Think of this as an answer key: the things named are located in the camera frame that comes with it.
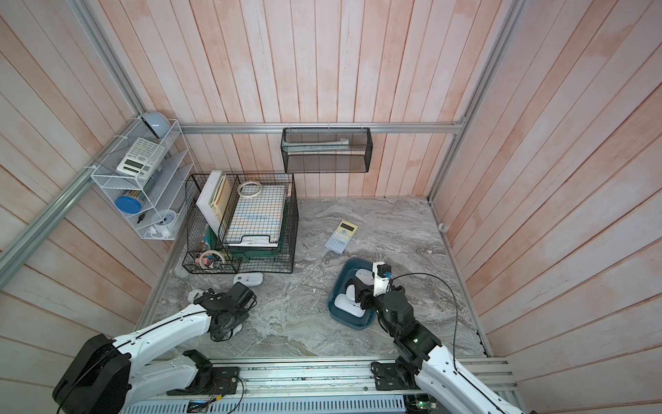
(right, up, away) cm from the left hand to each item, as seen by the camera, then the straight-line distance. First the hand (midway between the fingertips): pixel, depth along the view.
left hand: (235, 322), depth 85 cm
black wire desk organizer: (-21, +28, +19) cm, 40 cm away
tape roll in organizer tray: (-8, +18, +7) cm, 21 cm away
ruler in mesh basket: (+37, +62, +4) cm, 72 cm away
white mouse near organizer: (+3, +13, +7) cm, 15 cm away
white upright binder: (-8, +41, 0) cm, 42 cm away
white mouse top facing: (+45, +14, +7) cm, 48 cm away
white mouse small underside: (-15, +9, +3) cm, 18 cm away
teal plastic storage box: (+37, +14, +7) cm, 40 cm away
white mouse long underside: (+39, +9, +3) cm, 40 cm away
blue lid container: (-29, +39, -9) cm, 50 cm away
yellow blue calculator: (+37, +28, +21) cm, 51 cm away
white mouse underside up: (+38, +5, +1) cm, 39 cm away
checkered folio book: (+8, +34, +1) cm, 35 cm away
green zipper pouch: (+5, +24, +1) cm, 24 cm away
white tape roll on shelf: (-27, +34, +5) cm, 44 cm away
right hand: (+43, +18, -6) cm, 47 cm away
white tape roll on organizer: (-3, +47, +12) cm, 48 cm away
